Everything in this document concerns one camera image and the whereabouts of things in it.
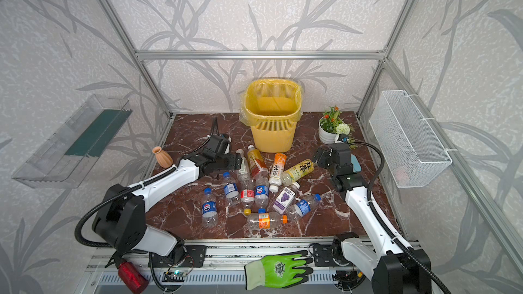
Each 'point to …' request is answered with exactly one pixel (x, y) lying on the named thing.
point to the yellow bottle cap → (247, 211)
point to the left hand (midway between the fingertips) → (237, 154)
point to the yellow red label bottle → (255, 160)
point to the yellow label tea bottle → (297, 171)
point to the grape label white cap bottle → (284, 197)
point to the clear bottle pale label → (244, 173)
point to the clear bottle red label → (247, 189)
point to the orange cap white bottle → (275, 178)
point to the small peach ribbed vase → (163, 158)
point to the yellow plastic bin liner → (271, 101)
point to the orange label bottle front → (267, 220)
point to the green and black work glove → (281, 271)
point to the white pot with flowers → (330, 126)
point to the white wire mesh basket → (413, 153)
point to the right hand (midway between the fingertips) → (325, 146)
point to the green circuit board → (176, 273)
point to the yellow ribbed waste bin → (274, 137)
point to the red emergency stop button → (135, 283)
